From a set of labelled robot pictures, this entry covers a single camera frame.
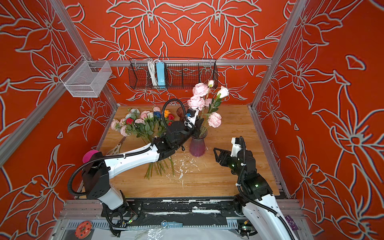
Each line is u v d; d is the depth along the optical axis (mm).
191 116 600
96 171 463
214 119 698
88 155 766
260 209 466
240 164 518
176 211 728
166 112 1038
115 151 944
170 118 1068
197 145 858
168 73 1001
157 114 1076
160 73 899
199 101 622
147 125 1005
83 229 668
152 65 875
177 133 544
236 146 646
